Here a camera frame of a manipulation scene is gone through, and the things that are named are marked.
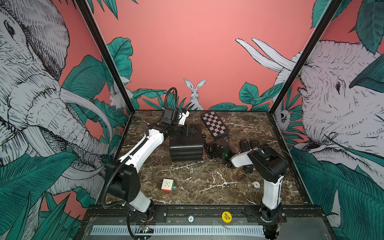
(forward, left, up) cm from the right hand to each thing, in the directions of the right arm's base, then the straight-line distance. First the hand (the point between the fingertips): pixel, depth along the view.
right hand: (202, 141), depth 95 cm
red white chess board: (+15, -10, -3) cm, 19 cm away
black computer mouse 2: (+3, -36, -5) cm, 36 cm away
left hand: (-2, +5, +16) cm, 17 cm away
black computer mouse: (+1, -29, -5) cm, 29 cm away
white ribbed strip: (-46, -16, -7) cm, 49 cm away
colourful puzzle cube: (-28, +19, -1) cm, 33 cm away
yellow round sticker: (-41, -12, -6) cm, 43 cm away
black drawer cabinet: (-11, +9, +11) cm, 18 cm away
